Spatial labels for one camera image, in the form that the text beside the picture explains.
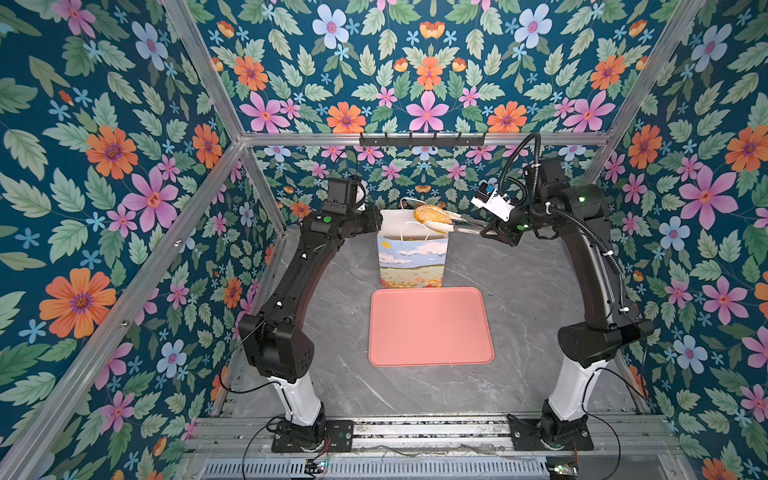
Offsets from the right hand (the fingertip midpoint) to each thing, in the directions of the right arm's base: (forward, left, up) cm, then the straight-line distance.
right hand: (490, 221), depth 73 cm
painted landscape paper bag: (+2, +20, -15) cm, 25 cm away
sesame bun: (+4, +15, -1) cm, 15 cm away
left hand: (+7, +28, -1) cm, 29 cm away
